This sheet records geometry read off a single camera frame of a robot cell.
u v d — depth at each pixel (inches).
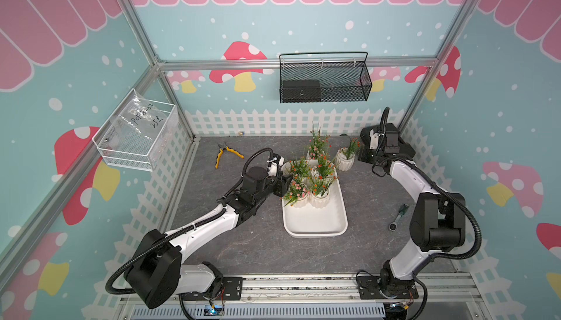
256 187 24.4
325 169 35.7
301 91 34.4
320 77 36.8
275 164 27.3
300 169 35.2
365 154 32.7
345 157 40.3
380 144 29.0
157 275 16.2
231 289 29.2
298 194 31.9
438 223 18.6
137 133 28.2
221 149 44.4
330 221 35.2
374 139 33.3
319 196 35.1
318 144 38.2
